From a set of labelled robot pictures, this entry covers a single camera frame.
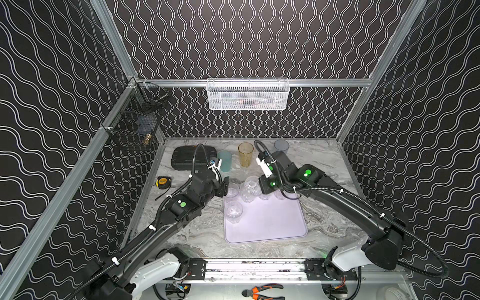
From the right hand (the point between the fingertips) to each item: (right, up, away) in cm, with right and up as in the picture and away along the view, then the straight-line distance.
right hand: (260, 180), depth 75 cm
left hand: (-16, +3, -1) cm, 16 cm away
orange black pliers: (-3, -41, -7) cm, 41 cm away
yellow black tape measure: (-48, -4, +22) cm, 53 cm away
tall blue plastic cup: (+14, +16, +25) cm, 33 cm away
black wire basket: (-63, +30, +22) cm, 73 cm away
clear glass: (-4, -4, +4) cm, 7 cm away
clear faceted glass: (-12, -7, +17) cm, 22 cm away
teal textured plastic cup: (-16, +10, +31) cm, 37 cm away
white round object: (+50, -41, -6) cm, 65 cm away
